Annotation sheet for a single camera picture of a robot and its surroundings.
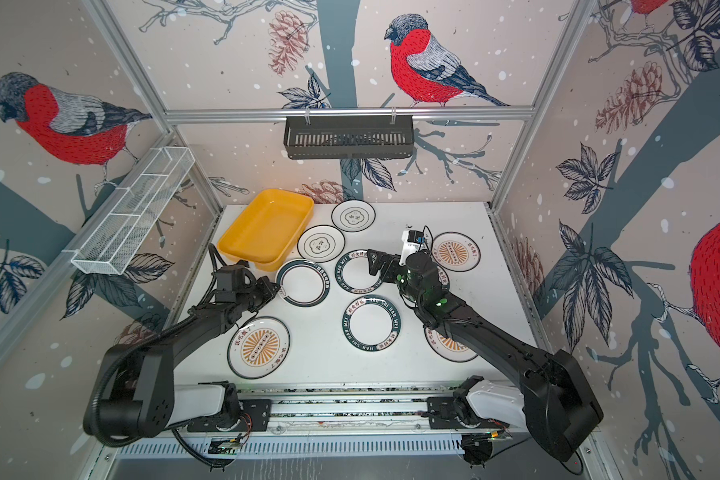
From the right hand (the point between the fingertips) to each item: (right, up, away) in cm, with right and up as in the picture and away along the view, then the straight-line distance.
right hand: (377, 256), depth 80 cm
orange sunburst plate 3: (-34, -27, +6) cm, 44 cm away
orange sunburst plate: (+30, 0, +27) cm, 40 cm away
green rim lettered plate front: (-1, -21, +9) cm, 23 cm away
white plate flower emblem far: (-9, +13, +38) cm, 41 cm away
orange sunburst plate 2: (+20, -27, +6) cm, 34 cm away
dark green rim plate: (-24, -11, +18) cm, 32 cm away
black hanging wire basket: (-9, +41, +27) cm, 50 cm away
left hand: (-30, -9, +9) cm, 32 cm away
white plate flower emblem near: (-20, +2, +30) cm, 37 cm away
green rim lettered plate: (-8, -7, +23) cm, 25 cm away
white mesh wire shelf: (-66, +7, -5) cm, 66 cm away
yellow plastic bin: (-42, +7, +34) cm, 55 cm away
